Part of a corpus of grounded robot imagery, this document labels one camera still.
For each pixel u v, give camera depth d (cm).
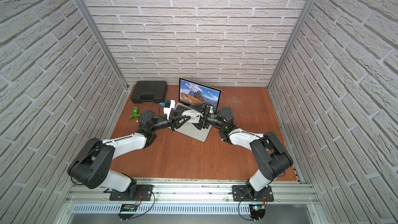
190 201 73
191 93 100
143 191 73
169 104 68
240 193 73
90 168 44
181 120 73
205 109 73
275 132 95
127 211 71
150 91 110
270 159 45
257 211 70
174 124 69
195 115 74
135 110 103
